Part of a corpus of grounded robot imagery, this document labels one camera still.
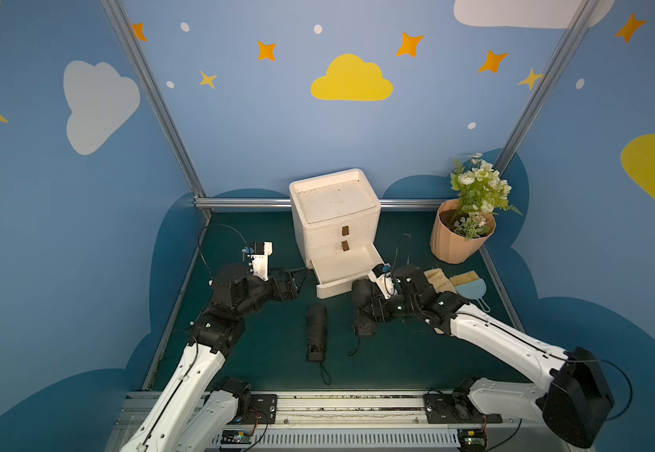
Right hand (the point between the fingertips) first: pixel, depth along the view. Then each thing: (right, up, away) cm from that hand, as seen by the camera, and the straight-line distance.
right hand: (367, 304), depth 80 cm
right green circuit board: (+27, -34, -7) cm, 44 cm away
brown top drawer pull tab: (-6, +22, +11) cm, 25 cm away
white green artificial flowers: (+37, +34, +8) cm, 51 cm away
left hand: (-20, +12, -8) cm, 24 cm away
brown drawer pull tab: (-5, +17, +16) cm, 24 cm away
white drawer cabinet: (-9, +26, +9) cm, 29 cm away
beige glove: (+29, +4, +21) cm, 37 cm away
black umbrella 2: (-15, -10, +6) cm, 19 cm away
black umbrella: (-1, +4, -1) cm, 4 cm away
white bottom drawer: (-9, +7, +18) cm, 22 cm away
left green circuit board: (-35, -33, -8) cm, 48 cm away
